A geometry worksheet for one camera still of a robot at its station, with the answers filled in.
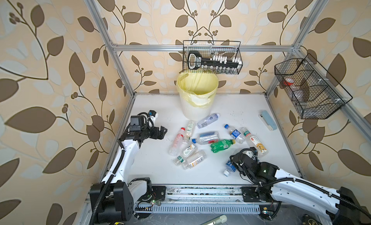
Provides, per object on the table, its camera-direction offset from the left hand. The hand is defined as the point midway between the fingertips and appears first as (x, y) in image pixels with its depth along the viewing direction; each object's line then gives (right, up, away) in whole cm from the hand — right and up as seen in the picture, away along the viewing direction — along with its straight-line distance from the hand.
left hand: (156, 127), depth 83 cm
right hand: (+43, -19, -1) cm, 47 cm away
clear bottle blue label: (+49, -6, +8) cm, 50 cm away
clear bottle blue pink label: (+31, -8, +8) cm, 33 cm away
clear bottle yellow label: (+23, -18, -1) cm, 29 cm away
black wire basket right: (+84, +18, -10) cm, 86 cm away
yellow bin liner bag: (+28, +26, +24) cm, 45 cm away
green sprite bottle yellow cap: (+39, -11, +4) cm, 41 cm away
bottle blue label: (+41, -21, -7) cm, 47 cm away
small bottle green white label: (+20, -1, +12) cm, 23 cm away
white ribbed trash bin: (+22, +8, +20) cm, 31 cm away
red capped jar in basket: (+76, +26, -2) cm, 80 cm away
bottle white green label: (+19, -15, +1) cm, 24 cm away
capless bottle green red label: (+59, -10, +4) cm, 60 cm away
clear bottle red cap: (+11, -11, +4) cm, 16 cm away
